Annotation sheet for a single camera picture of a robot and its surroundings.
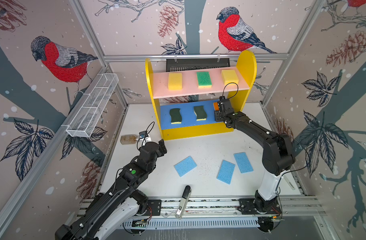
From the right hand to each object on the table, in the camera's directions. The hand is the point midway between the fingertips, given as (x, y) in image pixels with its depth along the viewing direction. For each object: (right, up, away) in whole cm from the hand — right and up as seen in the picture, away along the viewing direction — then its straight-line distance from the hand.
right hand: (218, 115), depth 94 cm
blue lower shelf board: (-20, 0, -2) cm, 20 cm away
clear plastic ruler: (+37, -38, -13) cm, 55 cm away
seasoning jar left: (-59, -16, 0) cm, 61 cm away
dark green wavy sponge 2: (-12, +1, 0) cm, 12 cm away
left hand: (-36, -14, -19) cm, 43 cm away
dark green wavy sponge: (-27, -1, -2) cm, 28 cm away
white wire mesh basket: (-71, -4, -23) cm, 75 cm away
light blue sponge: (-22, -31, -7) cm, 38 cm away
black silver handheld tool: (-23, -45, -24) cm, 56 cm away
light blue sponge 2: (+2, -33, -11) cm, 35 cm away
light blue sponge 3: (+13, -29, -7) cm, 33 cm away
